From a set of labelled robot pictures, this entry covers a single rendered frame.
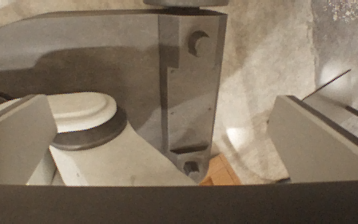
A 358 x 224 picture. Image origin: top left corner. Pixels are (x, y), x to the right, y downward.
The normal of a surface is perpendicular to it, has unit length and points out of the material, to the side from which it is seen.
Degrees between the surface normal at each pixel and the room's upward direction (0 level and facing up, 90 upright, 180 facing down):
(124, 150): 90
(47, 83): 0
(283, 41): 0
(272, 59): 0
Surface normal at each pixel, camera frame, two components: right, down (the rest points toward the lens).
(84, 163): 0.01, -0.85
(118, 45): 0.22, 0.50
